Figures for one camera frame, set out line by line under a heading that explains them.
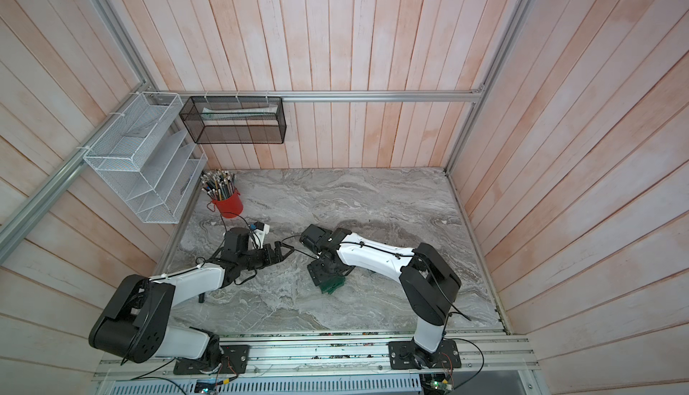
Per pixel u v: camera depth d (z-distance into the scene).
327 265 0.72
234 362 0.73
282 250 0.81
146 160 0.73
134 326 0.43
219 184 0.93
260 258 0.80
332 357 0.75
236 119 1.05
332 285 0.83
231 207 1.01
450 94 0.94
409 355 0.72
